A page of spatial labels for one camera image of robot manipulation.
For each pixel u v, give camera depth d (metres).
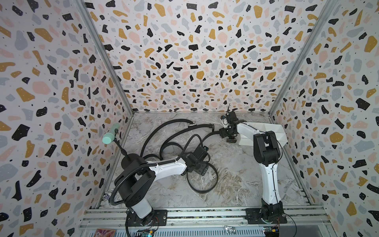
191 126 1.10
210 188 0.83
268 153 0.60
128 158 0.90
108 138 0.64
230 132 0.93
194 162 0.67
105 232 0.68
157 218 0.73
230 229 0.70
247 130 0.72
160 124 1.13
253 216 0.74
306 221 0.75
